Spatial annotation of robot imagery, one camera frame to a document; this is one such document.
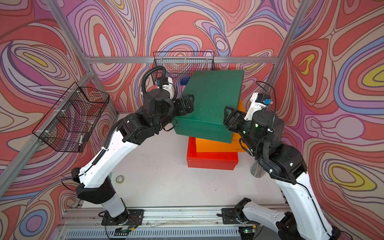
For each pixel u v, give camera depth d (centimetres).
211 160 69
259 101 42
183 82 68
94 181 40
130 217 73
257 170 83
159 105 40
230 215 73
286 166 33
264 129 34
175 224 72
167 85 49
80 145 71
